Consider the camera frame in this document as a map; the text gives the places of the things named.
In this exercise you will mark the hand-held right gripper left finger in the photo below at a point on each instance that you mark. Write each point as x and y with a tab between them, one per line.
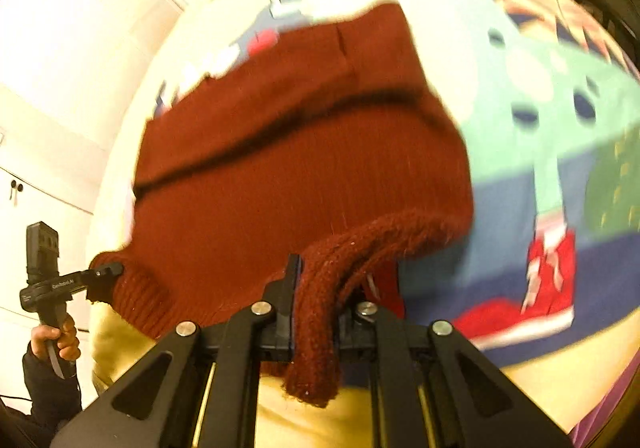
295	278

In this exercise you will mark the yellow dinosaur printed blanket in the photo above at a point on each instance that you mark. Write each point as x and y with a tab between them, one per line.
540	178

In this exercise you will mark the dark red knit sweater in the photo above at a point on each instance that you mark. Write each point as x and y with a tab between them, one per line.
280	168

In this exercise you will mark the person's left hand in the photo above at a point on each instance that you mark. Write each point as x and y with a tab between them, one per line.
67	345

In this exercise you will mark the purple bed sheet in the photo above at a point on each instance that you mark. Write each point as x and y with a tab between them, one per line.
600	410

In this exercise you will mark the person's left forearm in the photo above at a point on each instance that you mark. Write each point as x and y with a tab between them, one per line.
50	393

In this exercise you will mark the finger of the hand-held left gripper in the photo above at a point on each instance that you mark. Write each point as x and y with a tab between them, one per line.
107	274

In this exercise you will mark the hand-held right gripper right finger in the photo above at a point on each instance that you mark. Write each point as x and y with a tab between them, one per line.
360	328

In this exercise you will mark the white wardrobe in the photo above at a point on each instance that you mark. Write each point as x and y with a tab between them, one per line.
55	103

